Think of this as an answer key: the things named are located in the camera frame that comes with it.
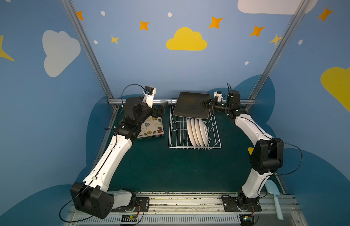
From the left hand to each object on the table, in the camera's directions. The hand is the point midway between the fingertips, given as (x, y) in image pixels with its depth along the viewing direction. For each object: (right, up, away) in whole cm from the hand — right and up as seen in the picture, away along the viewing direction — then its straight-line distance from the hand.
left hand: (158, 98), depth 71 cm
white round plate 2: (+20, -14, +18) cm, 30 cm away
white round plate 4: (+27, -19, +17) cm, 37 cm away
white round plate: (+18, -19, +15) cm, 31 cm away
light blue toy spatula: (+66, -50, +10) cm, 83 cm away
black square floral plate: (-9, -17, +35) cm, 40 cm away
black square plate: (+17, -3, +13) cm, 21 cm away
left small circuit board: (-16, -64, +2) cm, 65 cm away
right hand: (+24, 0, +12) cm, 27 cm away
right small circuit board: (+47, -64, +3) cm, 80 cm away
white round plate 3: (+23, -19, +16) cm, 34 cm away
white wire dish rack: (+11, -24, +31) cm, 40 cm away
